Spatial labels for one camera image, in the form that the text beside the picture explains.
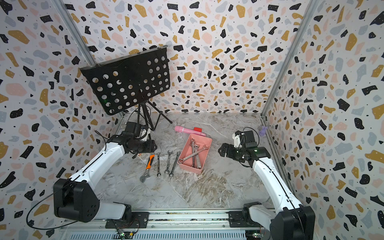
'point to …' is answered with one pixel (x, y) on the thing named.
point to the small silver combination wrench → (169, 152)
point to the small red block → (198, 129)
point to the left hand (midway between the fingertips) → (154, 146)
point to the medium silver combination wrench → (172, 173)
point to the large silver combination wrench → (181, 160)
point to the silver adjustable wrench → (196, 149)
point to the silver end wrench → (158, 174)
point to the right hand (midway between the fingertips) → (225, 152)
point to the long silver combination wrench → (193, 157)
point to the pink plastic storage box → (187, 150)
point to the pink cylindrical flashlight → (180, 129)
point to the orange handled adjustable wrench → (148, 166)
